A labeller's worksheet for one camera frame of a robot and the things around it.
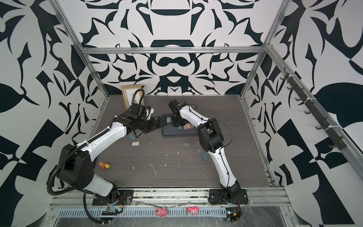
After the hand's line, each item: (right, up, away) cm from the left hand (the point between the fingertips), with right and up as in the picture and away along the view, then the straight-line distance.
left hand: (160, 123), depth 85 cm
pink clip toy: (+19, -41, -15) cm, 48 cm away
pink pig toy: (+3, -41, -16) cm, 44 cm away
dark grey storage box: (+4, -6, +14) cm, 16 cm away
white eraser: (-18, -14, +9) cm, 24 cm away
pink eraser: (+16, -3, +16) cm, 23 cm away
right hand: (+10, 0, +16) cm, 19 cm away
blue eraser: (+27, -20, +3) cm, 34 cm away
